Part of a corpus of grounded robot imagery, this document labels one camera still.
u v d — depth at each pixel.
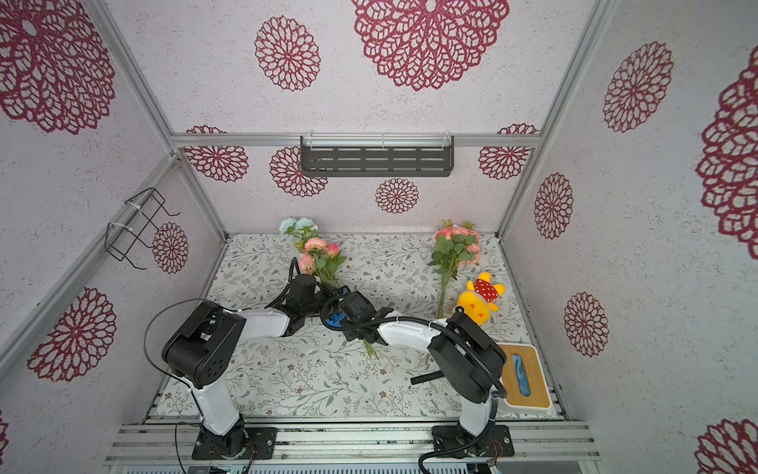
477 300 0.95
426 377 0.85
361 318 0.70
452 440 0.74
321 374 0.85
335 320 0.92
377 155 0.95
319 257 0.95
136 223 0.79
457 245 1.09
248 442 0.73
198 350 0.50
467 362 0.47
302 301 0.75
